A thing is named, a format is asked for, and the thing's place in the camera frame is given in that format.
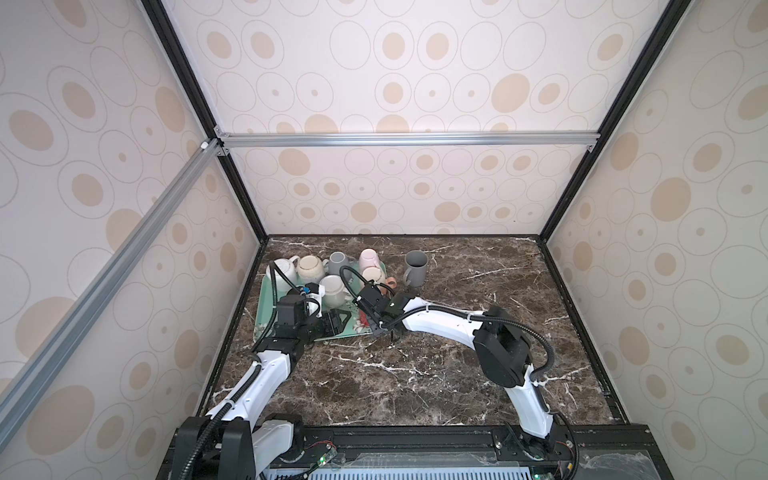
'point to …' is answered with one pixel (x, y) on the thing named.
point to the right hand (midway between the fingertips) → (381, 317)
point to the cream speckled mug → (310, 268)
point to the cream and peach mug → (376, 274)
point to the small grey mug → (333, 264)
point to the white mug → (335, 295)
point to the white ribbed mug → (290, 268)
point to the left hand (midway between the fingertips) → (351, 311)
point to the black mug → (332, 322)
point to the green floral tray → (357, 322)
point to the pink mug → (368, 257)
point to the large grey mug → (416, 262)
